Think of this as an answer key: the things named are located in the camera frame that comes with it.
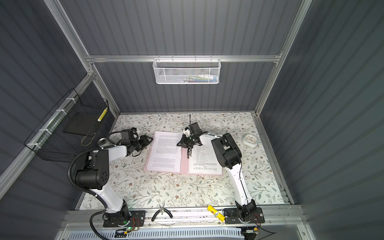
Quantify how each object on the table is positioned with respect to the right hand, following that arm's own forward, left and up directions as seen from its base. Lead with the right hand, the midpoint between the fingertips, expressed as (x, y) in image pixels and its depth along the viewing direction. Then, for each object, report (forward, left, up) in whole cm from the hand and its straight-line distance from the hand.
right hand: (178, 145), depth 100 cm
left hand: (+2, +18, +5) cm, 19 cm away
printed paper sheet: (-6, +9, -1) cm, 11 cm away
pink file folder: (-12, -5, -1) cm, 13 cm away
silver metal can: (-6, +42, +14) cm, 45 cm away
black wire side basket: (-18, +52, +32) cm, 63 cm away
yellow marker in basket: (+3, +39, +28) cm, 48 cm away
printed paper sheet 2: (-11, -18, -1) cm, 21 cm away
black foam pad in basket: (-3, +48, +28) cm, 55 cm away
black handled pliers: (-38, +6, -1) cm, 39 cm away
